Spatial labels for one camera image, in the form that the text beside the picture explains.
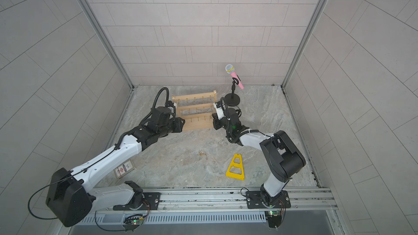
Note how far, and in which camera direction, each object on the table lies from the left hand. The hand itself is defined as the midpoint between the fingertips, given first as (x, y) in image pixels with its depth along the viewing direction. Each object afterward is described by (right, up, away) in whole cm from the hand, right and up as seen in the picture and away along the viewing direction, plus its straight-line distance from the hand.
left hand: (187, 119), depth 81 cm
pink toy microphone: (+22, +28, +10) cm, 37 cm away
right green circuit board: (+39, -40, -13) cm, 58 cm away
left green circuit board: (-19, -40, -15) cm, 47 cm away
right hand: (+13, +2, +9) cm, 16 cm away
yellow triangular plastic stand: (+23, -27, -2) cm, 36 cm away
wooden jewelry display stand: (+4, +5, +4) cm, 8 cm away
